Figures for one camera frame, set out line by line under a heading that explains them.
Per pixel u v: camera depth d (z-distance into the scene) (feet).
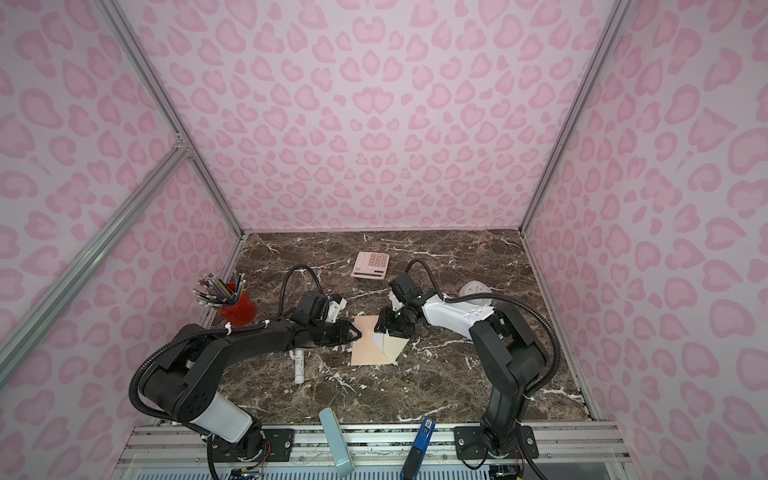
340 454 2.36
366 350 2.94
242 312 3.02
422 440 2.51
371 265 3.50
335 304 2.78
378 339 2.96
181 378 1.48
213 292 2.79
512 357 1.54
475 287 3.30
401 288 2.42
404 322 2.52
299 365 2.77
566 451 2.36
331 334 2.62
